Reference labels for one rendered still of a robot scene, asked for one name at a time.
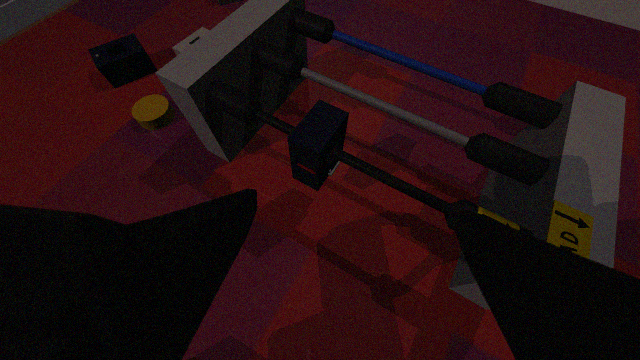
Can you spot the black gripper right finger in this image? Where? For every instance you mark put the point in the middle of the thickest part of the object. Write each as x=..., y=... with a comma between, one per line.
x=550, y=303

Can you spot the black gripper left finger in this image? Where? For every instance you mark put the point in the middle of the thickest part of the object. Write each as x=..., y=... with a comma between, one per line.
x=148, y=284

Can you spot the yellow short cylinder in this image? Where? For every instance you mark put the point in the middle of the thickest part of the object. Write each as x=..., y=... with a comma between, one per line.
x=153, y=112

